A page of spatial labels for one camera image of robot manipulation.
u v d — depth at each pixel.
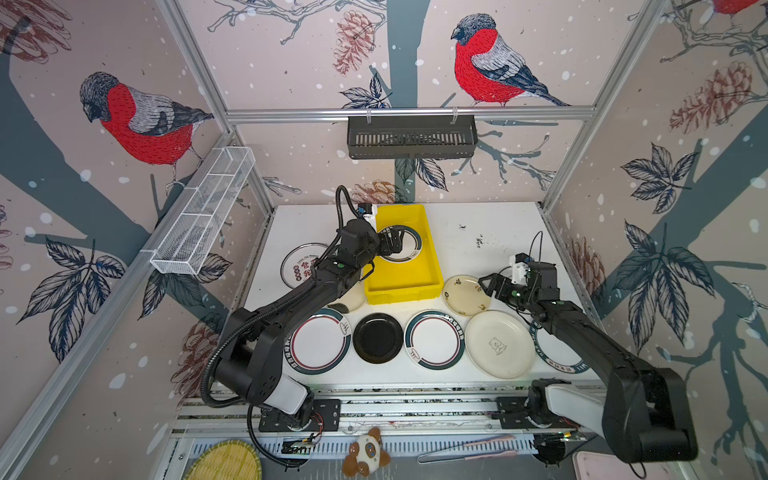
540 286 0.67
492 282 0.79
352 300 0.94
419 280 0.99
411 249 1.07
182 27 0.73
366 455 0.66
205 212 0.79
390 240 0.76
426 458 0.68
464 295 0.95
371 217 0.75
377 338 0.86
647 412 0.40
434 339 0.88
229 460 0.67
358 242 0.65
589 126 0.96
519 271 0.80
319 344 0.87
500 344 0.85
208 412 0.75
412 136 1.04
